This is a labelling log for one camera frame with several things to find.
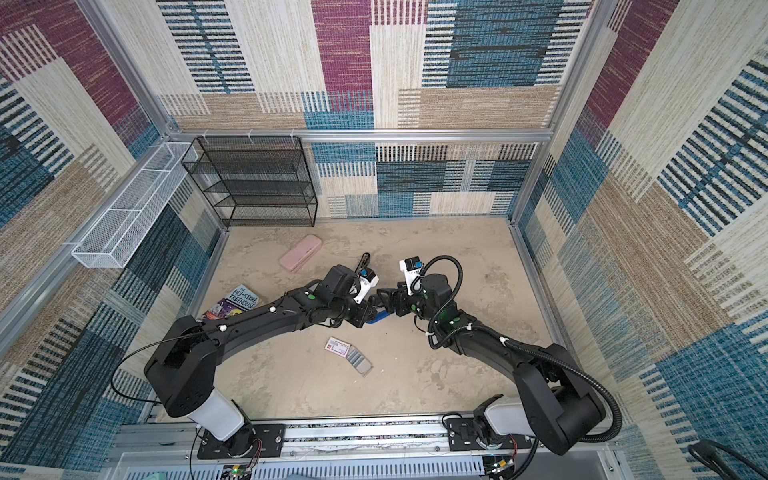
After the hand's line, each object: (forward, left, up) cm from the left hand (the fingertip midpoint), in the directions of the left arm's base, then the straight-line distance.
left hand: (376, 308), depth 85 cm
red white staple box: (-7, +11, -9) cm, 16 cm away
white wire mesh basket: (+7, +61, +22) cm, 66 cm away
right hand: (+3, -4, +3) cm, 6 cm away
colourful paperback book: (+8, +45, -9) cm, 46 cm away
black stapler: (+22, +5, -8) cm, 24 cm away
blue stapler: (-1, -1, -2) cm, 3 cm away
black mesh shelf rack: (+49, +44, +6) cm, 66 cm away
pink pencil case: (+28, +28, -9) cm, 40 cm away
